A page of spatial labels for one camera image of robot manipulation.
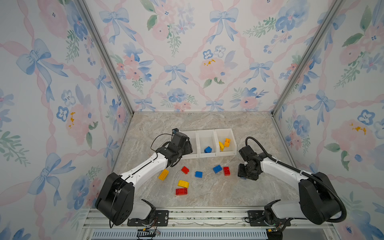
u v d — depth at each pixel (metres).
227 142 0.99
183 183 0.84
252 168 0.65
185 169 0.90
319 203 0.42
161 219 0.74
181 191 0.81
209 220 0.74
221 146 0.97
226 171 0.90
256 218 0.73
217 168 0.90
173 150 0.65
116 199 0.41
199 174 0.90
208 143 0.99
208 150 0.97
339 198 0.43
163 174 0.87
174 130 0.78
